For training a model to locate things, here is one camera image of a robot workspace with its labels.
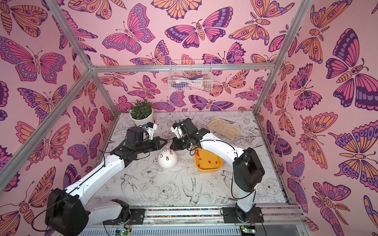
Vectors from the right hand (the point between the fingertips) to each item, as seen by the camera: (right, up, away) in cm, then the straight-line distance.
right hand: (171, 145), depth 82 cm
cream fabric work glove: (+36, +9, +28) cm, 47 cm away
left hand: (-1, +3, -2) cm, 4 cm away
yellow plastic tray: (+20, -11, +11) cm, 26 cm away
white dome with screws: (-2, -8, +2) cm, 8 cm away
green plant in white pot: (-22, +20, +16) cm, 34 cm away
